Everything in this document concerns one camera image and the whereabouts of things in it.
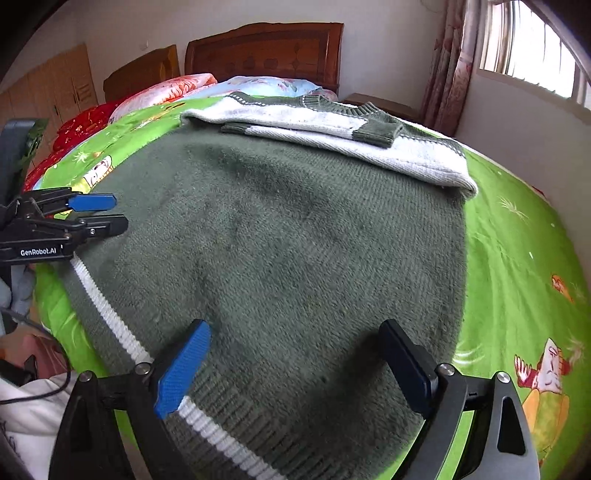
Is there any wooden wardrobe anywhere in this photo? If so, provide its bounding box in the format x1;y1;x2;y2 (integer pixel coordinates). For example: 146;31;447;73
0;42;99;139

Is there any wooden nightstand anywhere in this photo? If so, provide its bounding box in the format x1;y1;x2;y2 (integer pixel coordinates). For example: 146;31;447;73
342;92;422;123

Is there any small wooden headboard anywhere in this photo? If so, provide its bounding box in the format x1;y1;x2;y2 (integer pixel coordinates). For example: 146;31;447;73
102;45;181;103

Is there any green knit sweater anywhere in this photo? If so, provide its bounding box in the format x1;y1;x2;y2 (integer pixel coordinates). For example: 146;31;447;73
60;91;478;480

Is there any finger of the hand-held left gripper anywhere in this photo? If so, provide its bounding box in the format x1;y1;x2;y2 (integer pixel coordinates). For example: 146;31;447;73
30;187;117;217
34;215;129;241

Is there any light blue floral pillow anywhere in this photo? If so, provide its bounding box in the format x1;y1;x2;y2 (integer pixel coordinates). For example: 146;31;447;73
185;75;338;101

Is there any black cable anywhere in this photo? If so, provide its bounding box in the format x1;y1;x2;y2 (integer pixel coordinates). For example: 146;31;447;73
0;308;75;407

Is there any green cartoon print bed sheet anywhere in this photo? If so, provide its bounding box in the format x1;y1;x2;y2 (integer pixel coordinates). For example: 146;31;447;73
28;99;591;480

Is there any barred window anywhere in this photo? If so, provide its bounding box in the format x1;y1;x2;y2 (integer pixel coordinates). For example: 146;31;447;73
479;0;591;112

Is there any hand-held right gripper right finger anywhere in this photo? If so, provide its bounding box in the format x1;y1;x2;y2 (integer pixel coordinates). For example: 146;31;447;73
379;318;541;480

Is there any pink floral pillow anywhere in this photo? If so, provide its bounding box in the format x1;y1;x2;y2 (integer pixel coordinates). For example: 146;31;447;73
111;73;218;121

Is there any large carved wooden headboard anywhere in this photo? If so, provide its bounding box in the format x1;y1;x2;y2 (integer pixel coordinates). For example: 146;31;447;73
185;22;345;97

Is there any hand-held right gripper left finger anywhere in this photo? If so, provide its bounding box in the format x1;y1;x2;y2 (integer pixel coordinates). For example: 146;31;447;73
48;318;212;480

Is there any red patterned blanket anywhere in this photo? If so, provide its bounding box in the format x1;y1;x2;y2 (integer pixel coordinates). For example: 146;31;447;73
25;102;126;185

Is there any white clothing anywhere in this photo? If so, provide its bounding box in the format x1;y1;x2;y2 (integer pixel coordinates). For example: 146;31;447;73
0;364;122;480

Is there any floral curtain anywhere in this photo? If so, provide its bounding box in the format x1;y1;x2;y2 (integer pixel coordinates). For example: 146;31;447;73
421;0;484;138

